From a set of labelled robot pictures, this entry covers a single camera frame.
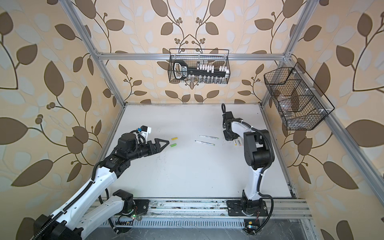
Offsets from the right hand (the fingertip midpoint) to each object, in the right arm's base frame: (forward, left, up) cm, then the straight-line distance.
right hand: (234, 137), depth 99 cm
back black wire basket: (+22, +22, +32) cm, 44 cm away
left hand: (-14, +42, +19) cm, 48 cm away
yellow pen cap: (+2, +41, -2) cm, 41 cm away
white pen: (-3, 0, -1) cm, 3 cm away
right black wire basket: (-1, -27, +32) cm, 42 cm away
